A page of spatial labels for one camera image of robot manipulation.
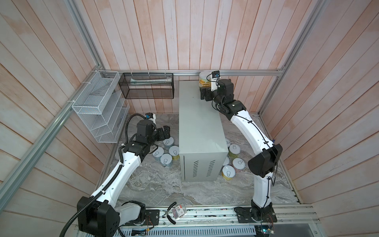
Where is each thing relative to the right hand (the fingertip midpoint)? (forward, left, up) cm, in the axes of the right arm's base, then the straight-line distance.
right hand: (207, 85), depth 80 cm
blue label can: (-24, +29, -33) cm, 50 cm away
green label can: (-20, -19, -34) cm, 44 cm away
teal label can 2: (-29, +23, -33) cm, 50 cm away
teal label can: (-17, +24, -33) cm, 44 cm away
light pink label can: (-29, -13, -34) cm, 46 cm away
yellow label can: (-35, -13, -34) cm, 51 cm away
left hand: (-21, +24, -15) cm, 35 cm away
